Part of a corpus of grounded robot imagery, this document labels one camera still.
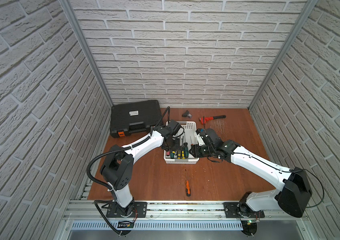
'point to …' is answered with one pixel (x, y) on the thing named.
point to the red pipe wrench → (210, 118)
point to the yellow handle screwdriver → (179, 154)
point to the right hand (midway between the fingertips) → (191, 150)
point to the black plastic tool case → (134, 118)
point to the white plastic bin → (188, 137)
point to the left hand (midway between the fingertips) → (177, 145)
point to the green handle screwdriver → (172, 155)
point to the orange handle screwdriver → (188, 189)
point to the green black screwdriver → (186, 150)
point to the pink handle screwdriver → (168, 153)
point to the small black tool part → (187, 114)
